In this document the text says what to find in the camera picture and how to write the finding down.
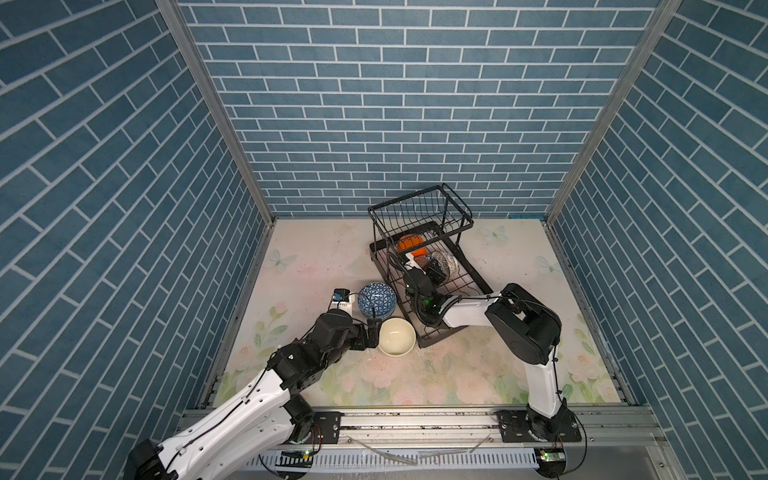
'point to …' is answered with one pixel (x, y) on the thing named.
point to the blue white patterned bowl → (377, 296)
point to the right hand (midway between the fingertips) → (435, 259)
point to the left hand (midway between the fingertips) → (370, 323)
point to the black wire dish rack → (440, 216)
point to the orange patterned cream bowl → (396, 337)
